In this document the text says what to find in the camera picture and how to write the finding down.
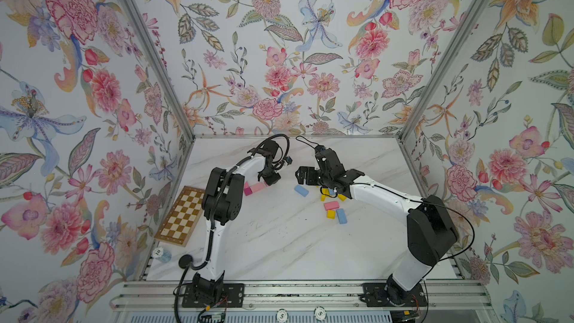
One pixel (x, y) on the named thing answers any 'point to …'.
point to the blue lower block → (341, 217)
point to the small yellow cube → (330, 214)
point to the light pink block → (257, 187)
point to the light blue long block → (301, 190)
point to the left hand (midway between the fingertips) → (275, 174)
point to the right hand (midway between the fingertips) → (304, 171)
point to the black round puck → (184, 260)
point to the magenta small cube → (247, 191)
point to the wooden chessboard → (183, 220)
